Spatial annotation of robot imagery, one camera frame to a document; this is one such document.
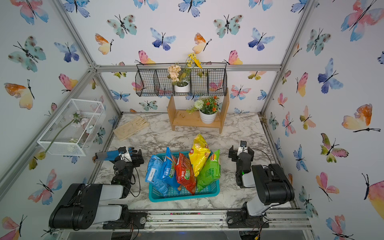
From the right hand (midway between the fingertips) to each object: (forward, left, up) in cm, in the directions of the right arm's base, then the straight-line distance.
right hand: (242, 145), depth 91 cm
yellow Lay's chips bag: (-12, +26, +9) cm, 30 cm away
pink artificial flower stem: (-4, +86, +24) cm, 90 cm away
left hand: (-7, +65, +1) cm, 65 cm away
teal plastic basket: (-30, +48, -6) cm, 56 cm away
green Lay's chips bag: (-21, +20, +8) cm, 30 cm away
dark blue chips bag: (-24, +46, +10) cm, 53 cm away
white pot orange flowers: (+19, +22, +11) cm, 31 cm away
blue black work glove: (-8, +81, -7) cm, 82 cm away
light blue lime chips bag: (-25, +41, +11) cm, 49 cm away
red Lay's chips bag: (-23, +32, +9) cm, 40 cm away
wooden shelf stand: (+22, +39, -1) cm, 45 cm away
